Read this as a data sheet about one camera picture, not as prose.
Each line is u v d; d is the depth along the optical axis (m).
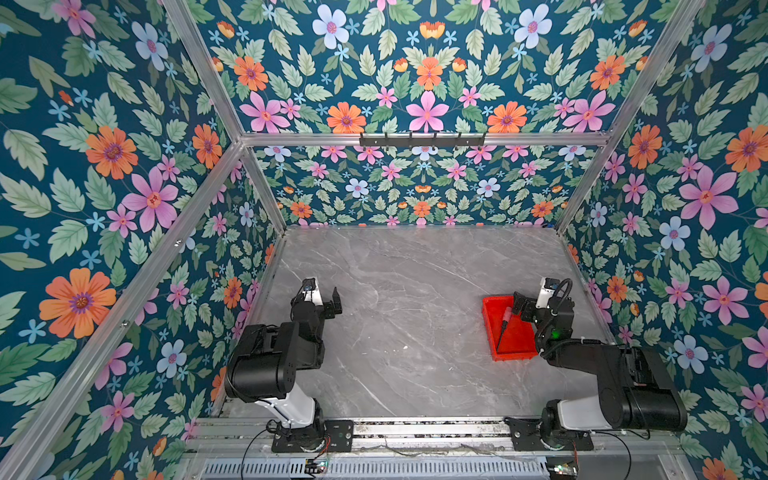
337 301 0.86
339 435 0.74
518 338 0.94
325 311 0.84
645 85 0.80
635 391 0.45
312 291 0.79
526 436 0.73
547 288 0.80
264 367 0.46
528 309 0.83
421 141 0.93
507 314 0.93
